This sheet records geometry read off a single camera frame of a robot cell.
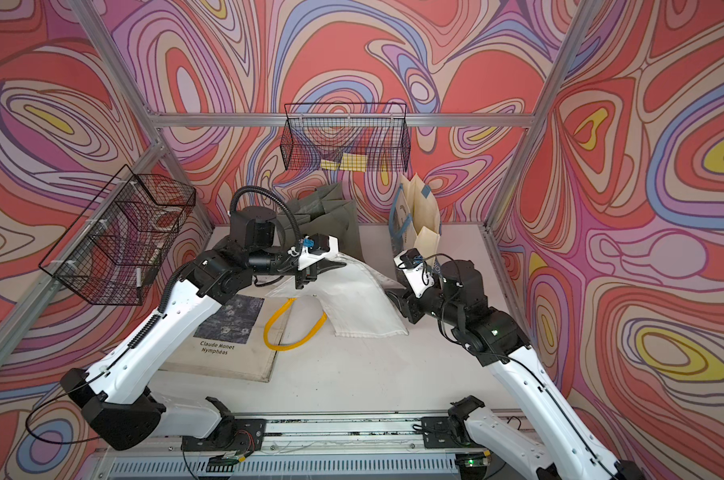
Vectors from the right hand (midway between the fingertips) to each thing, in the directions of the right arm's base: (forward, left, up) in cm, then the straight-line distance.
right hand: (396, 292), depth 67 cm
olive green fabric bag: (+32, +18, -3) cm, 37 cm away
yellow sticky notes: (+44, +10, +6) cm, 45 cm away
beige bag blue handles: (+40, -11, -16) cm, 44 cm away
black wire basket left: (+13, +70, +3) cm, 71 cm away
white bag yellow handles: (+2, +11, -4) cm, 11 cm away
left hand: (+3, +11, +10) cm, 15 cm away
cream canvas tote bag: (+2, +45, -26) cm, 52 cm away
